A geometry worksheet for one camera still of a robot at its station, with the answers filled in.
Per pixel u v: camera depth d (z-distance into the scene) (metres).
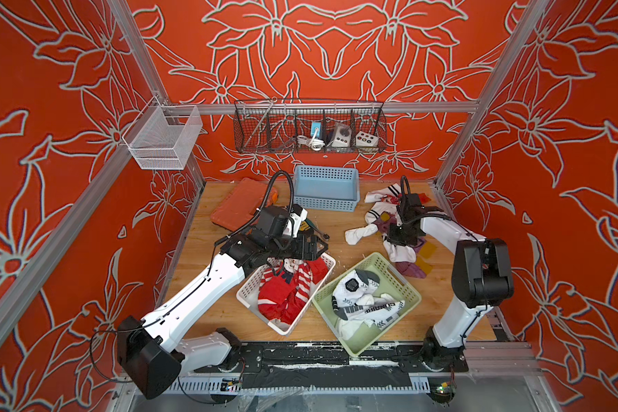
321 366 0.73
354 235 0.98
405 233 0.80
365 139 0.95
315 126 0.83
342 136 0.91
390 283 0.86
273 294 0.80
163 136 0.93
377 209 1.04
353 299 0.80
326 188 1.17
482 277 0.48
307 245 0.63
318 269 0.86
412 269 0.89
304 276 0.85
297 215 0.66
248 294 0.84
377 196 1.10
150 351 0.37
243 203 1.09
